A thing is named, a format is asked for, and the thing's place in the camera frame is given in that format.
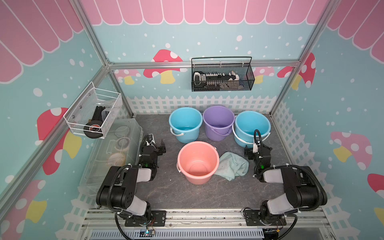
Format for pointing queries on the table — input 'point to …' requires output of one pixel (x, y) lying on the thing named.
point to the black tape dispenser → (95, 121)
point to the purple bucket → (218, 121)
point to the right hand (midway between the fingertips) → (254, 144)
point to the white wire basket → (91, 114)
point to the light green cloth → (231, 165)
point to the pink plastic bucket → (198, 161)
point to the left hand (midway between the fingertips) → (155, 143)
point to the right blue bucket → (245, 124)
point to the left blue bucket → (185, 122)
